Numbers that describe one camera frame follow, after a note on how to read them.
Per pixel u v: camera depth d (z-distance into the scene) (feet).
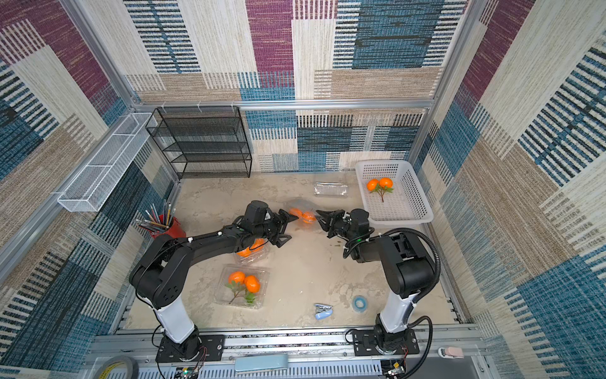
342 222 2.75
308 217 3.06
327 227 2.79
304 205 3.66
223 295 2.74
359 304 2.67
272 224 2.62
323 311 2.61
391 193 3.62
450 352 2.25
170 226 3.11
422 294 1.64
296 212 3.08
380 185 3.63
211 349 2.41
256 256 2.86
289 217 2.74
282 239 2.88
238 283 2.67
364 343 2.40
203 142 3.57
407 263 1.65
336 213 2.75
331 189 3.66
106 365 2.26
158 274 1.58
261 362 2.32
